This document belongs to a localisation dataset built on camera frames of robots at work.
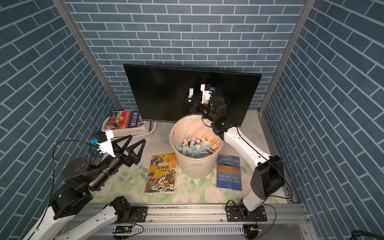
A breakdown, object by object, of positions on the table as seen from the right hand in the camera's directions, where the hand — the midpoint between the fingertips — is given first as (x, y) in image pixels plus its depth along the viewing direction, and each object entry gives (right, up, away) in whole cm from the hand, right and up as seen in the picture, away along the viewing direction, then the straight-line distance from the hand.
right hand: (188, 99), depth 72 cm
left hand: (-15, -18, -16) cm, 29 cm away
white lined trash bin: (+7, -38, +14) cm, 41 cm away
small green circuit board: (-32, -63, 0) cm, 71 cm away
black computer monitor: (-24, +13, +55) cm, 61 cm away
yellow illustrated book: (-16, -41, +14) cm, 47 cm away
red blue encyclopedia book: (-44, -12, +25) cm, 52 cm away
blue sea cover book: (+23, -43, +14) cm, 50 cm away
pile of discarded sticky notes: (+4, -25, +13) cm, 28 cm away
